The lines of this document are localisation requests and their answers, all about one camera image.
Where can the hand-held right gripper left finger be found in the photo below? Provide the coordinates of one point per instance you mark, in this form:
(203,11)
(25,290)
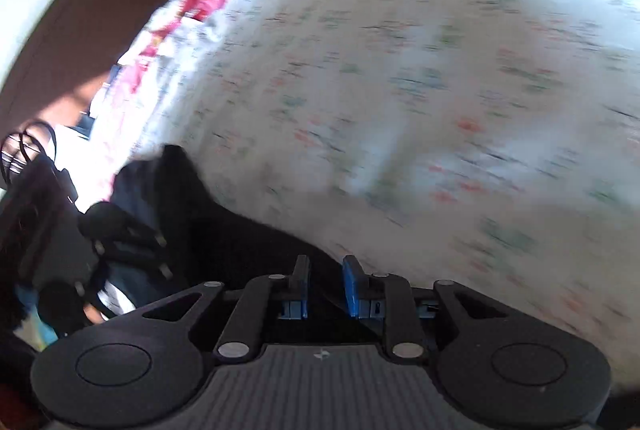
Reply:
(300,307)

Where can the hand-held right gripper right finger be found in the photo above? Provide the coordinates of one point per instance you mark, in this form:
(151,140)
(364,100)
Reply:
(352,285)

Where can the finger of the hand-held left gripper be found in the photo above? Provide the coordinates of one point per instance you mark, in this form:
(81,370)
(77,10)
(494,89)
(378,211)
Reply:
(140,241)
(145,271)

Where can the black pants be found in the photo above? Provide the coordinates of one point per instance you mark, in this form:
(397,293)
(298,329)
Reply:
(225,235)

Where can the blue grey bed sheet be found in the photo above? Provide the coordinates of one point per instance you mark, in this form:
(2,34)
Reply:
(92,122)

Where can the white floral blanket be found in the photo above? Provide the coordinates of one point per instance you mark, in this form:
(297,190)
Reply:
(400,110)

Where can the dark wooden headboard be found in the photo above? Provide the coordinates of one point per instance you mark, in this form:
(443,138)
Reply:
(125,0)

